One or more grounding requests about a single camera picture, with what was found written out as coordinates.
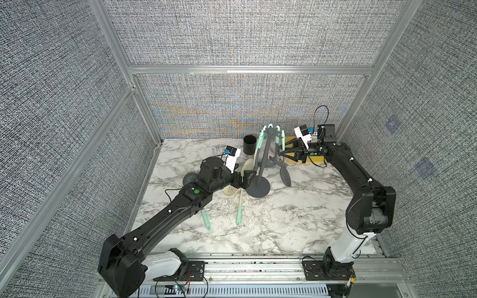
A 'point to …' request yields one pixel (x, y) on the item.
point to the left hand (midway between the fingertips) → (251, 167)
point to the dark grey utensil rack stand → (259, 187)
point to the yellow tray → (310, 159)
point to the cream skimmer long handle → (249, 164)
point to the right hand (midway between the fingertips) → (281, 146)
